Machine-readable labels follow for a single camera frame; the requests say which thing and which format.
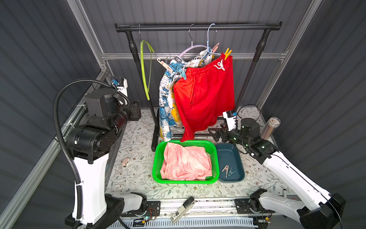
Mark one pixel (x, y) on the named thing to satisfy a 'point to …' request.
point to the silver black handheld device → (186, 205)
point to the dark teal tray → (230, 166)
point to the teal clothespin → (231, 172)
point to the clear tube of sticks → (271, 125)
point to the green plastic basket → (210, 146)
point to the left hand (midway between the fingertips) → (132, 101)
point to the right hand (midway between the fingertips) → (217, 126)
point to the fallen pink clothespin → (125, 162)
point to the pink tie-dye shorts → (187, 163)
